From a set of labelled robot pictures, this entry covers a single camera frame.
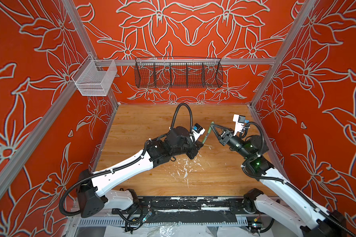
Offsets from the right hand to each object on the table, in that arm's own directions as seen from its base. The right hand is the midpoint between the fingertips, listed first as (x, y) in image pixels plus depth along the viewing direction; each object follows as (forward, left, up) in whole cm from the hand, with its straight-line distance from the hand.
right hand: (211, 125), depth 64 cm
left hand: (-4, +3, -8) cm, 10 cm away
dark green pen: (-1, +1, -2) cm, 3 cm away
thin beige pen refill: (+9, -5, -34) cm, 35 cm away
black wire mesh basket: (+48, +7, -3) cm, 48 cm away
